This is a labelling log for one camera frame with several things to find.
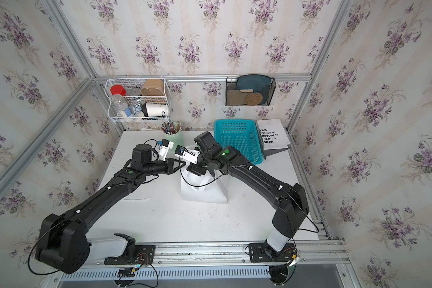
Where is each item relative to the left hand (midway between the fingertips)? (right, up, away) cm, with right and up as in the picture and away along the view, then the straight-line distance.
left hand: (188, 166), depth 77 cm
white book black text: (+47, +15, +29) cm, 57 cm away
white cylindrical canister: (-20, +28, +15) cm, 37 cm away
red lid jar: (-40, +39, +15) cm, 58 cm away
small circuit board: (-24, -42, -7) cm, 49 cm away
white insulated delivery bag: (+7, -9, -4) cm, 12 cm away
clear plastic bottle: (-37, +29, +13) cm, 49 cm away
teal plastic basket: (+30, +17, +41) cm, 54 cm away
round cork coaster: (+33, +35, +20) cm, 53 cm away
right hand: (+2, +3, -1) cm, 4 cm away
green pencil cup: (-12, +17, +20) cm, 29 cm away
